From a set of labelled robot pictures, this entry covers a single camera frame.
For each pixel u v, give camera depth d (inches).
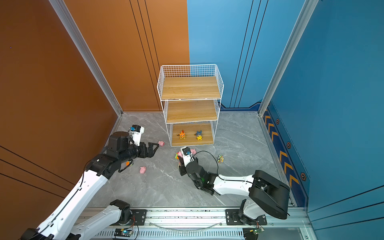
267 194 16.5
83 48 32.8
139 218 29.0
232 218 28.5
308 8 27.5
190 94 28.4
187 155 26.3
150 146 25.8
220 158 36.0
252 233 27.6
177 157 36.9
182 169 27.6
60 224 15.2
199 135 39.1
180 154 30.7
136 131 25.1
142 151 25.0
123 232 27.8
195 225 28.5
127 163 25.2
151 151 25.9
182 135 39.0
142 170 34.7
